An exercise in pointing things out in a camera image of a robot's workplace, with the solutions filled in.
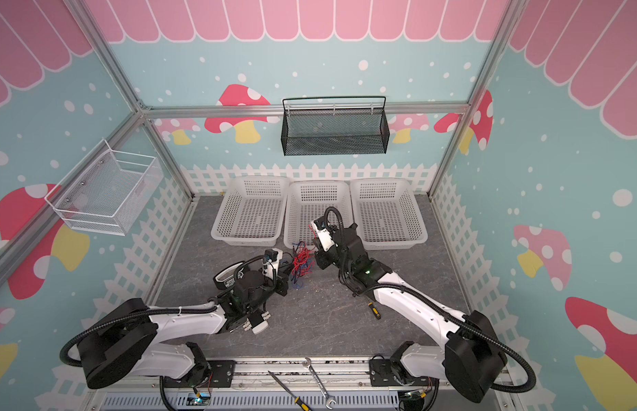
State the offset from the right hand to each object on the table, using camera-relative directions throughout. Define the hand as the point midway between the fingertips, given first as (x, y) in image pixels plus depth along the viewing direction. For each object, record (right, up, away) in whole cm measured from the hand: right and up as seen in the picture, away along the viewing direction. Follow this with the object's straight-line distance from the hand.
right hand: (314, 239), depth 78 cm
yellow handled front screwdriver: (-4, -44, -7) cm, 45 cm away
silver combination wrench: (+4, -44, -7) cm, 45 cm away
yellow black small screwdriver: (+20, -25, +7) cm, 33 cm away
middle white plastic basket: (-5, +15, +38) cm, 41 cm away
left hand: (-7, -11, +6) cm, 15 cm away
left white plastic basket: (-28, +9, +34) cm, 45 cm away
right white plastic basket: (+30, +9, +34) cm, 47 cm away
